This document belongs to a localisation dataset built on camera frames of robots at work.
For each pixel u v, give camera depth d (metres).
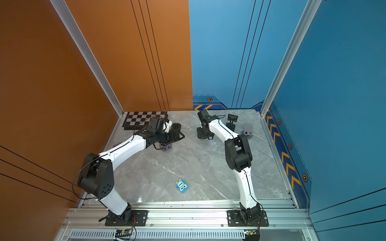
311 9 0.70
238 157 0.58
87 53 0.86
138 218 0.74
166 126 0.74
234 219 0.72
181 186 0.83
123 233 0.72
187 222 0.74
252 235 0.71
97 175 0.46
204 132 0.88
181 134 0.84
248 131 1.03
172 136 0.77
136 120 1.12
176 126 1.08
